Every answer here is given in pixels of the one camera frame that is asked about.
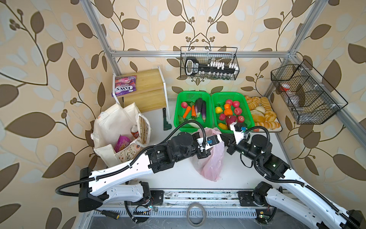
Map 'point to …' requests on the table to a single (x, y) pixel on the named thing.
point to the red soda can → (135, 131)
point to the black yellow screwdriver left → (108, 213)
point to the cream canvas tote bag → (116, 121)
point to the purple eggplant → (204, 110)
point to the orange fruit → (228, 111)
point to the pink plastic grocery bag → (209, 167)
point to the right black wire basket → (310, 98)
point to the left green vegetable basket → (193, 105)
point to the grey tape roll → (193, 205)
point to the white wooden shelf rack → (150, 94)
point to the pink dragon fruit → (232, 119)
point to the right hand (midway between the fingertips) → (221, 135)
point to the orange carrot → (187, 110)
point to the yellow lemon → (218, 109)
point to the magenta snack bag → (123, 141)
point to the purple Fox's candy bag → (125, 84)
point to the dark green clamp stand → (166, 126)
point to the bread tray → (263, 114)
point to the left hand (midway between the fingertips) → (216, 137)
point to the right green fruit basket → (218, 99)
